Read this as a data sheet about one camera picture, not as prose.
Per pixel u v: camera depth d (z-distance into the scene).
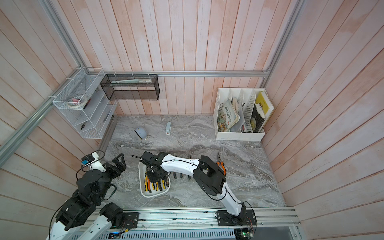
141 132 1.01
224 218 0.73
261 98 0.95
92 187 0.47
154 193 0.82
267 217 0.76
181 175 0.88
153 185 0.84
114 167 0.59
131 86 1.06
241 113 0.93
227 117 0.99
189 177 0.88
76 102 0.69
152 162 0.65
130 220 0.73
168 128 1.08
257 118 0.96
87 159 0.55
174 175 0.89
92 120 0.79
